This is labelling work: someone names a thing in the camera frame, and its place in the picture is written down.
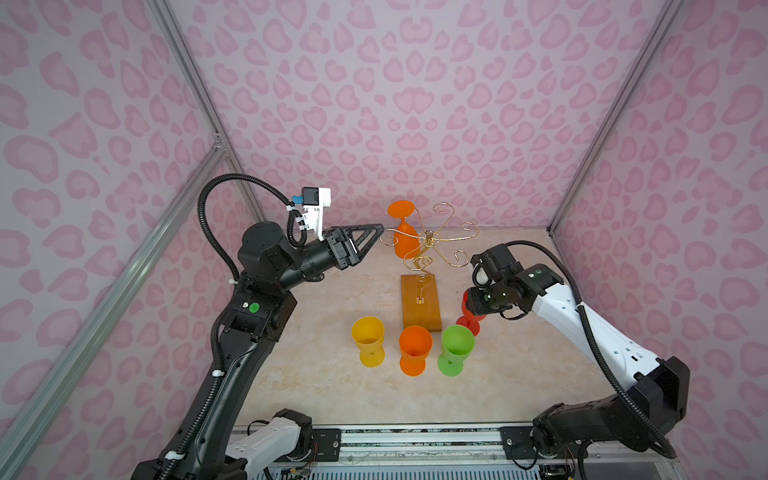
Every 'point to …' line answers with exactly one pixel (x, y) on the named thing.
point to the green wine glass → (458, 343)
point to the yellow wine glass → (369, 334)
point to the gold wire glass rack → (419, 261)
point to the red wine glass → (468, 318)
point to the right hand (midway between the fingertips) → (473, 302)
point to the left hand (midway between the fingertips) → (377, 226)
